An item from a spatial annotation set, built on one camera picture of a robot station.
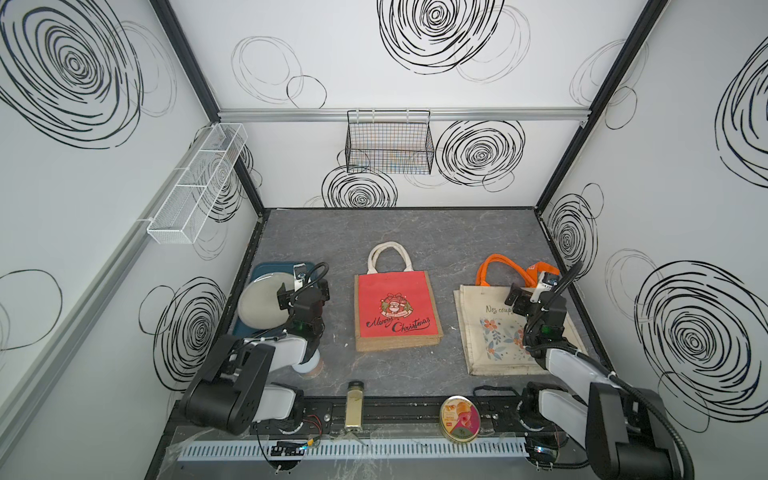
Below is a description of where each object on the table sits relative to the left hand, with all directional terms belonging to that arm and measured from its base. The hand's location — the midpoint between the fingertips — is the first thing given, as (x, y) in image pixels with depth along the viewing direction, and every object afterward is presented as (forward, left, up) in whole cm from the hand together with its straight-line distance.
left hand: (299, 280), depth 88 cm
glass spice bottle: (-32, -19, -5) cm, 37 cm away
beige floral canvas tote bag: (-11, -58, -8) cm, 60 cm away
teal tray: (-11, +17, -10) cm, 23 cm away
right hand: (-1, -69, 0) cm, 69 cm away
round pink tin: (-33, -45, -6) cm, 56 cm away
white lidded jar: (-23, -7, -5) cm, 25 cm away
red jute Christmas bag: (-6, -29, -6) cm, 30 cm away
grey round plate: (-2, +15, -12) cm, 20 cm away
